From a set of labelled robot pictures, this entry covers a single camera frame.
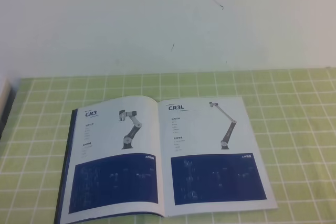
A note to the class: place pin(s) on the robot catalogue book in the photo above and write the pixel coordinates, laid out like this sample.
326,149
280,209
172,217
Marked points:
134,155

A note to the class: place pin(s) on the green checkered tablecloth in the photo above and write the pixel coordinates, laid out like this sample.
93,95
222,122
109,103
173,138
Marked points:
292,113

